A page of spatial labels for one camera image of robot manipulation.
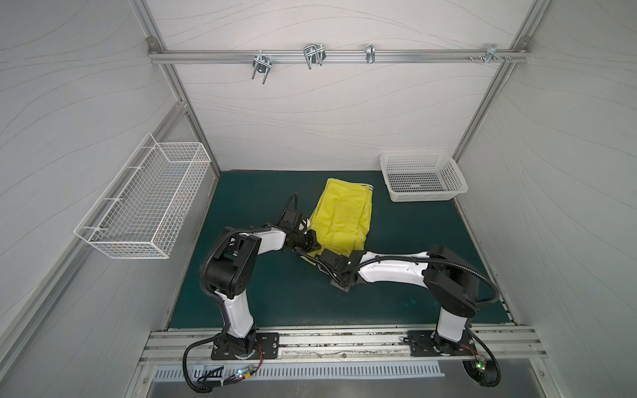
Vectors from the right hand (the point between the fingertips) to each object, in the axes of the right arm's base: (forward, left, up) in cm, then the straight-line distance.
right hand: (342, 268), depth 89 cm
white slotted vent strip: (-31, +6, -1) cm, 32 cm away
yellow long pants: (+21, +1, +1) cm, 21 cm away
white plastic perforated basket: (+48, -38, -1) cm, 61 cm away
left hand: (+8, +8, +1) cm, 11 cm away
